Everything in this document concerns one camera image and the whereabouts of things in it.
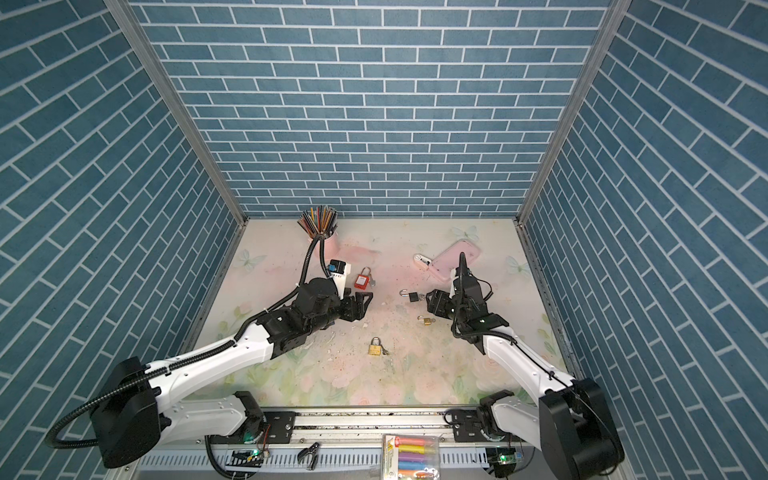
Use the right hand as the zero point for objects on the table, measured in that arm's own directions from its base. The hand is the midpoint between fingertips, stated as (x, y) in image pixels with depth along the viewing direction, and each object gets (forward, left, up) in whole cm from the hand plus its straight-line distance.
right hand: (432, 294), depth 87 cm
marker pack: (-39, +4, -10) cm, 40 cm away
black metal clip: (-39, +27, -9) cm, 49 cm away
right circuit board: (-37, -18, -11) cm, 43 cm away
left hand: (-6, +18, +7) cm, 21 cm away
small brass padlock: (-3, +1, -11) cm, 11 cm away
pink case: (+22, -6, -11) cm, 25 cm away
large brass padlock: (-14, +16, -10) cm, 24 cm away
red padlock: (+9, +23, -9) cm, 27 cm away
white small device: (+20, +4, -8) cm, 22 cm away
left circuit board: (-42, +44, -12) cm, 62 cm away
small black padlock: (+5, +6, -10) cm, 13 cm away
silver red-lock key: (+9, +20, -10) cm, 24 cm away
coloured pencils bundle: (+25, +40, +3) cm, 47 cm away
